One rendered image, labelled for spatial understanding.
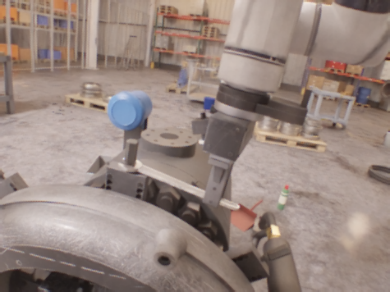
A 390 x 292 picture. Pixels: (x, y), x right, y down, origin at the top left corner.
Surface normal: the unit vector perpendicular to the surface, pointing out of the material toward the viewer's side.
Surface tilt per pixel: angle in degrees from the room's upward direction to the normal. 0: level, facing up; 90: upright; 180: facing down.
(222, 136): 89
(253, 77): 89
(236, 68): 88
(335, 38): 111
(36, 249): 90
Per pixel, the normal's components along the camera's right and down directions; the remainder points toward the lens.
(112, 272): -0.14, 0.32
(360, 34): -0.29, 0.64
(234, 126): -0.36, 0.26
